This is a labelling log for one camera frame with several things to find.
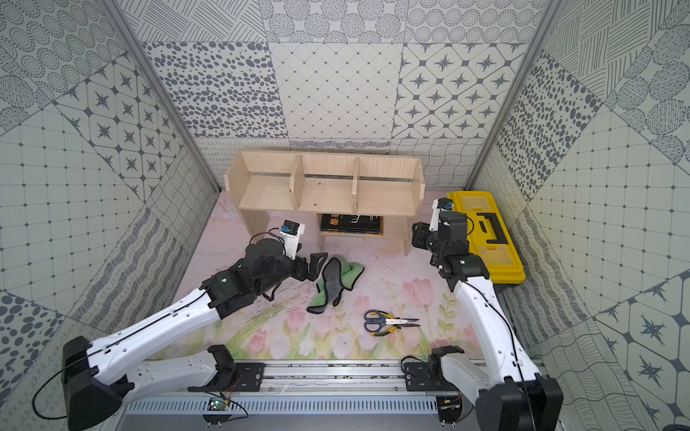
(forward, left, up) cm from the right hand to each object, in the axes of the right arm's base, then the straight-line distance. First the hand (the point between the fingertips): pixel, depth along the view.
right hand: (418, 229), depth 79 cm
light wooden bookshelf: (+9, +20, +10) cm, 24 cm away
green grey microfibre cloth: (-7, +25, -16) cm, 30 cm away
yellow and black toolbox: (+3, -24, -7) cm, 25 cm away
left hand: (-8, +30, +3) cm, 31 cm away
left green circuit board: (-42, +56, -24) cm, 74 cm away
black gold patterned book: (+9, +20, -9) cm, 24 cm away
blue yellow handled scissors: (-20, +11, -23) cm, 32 cm away
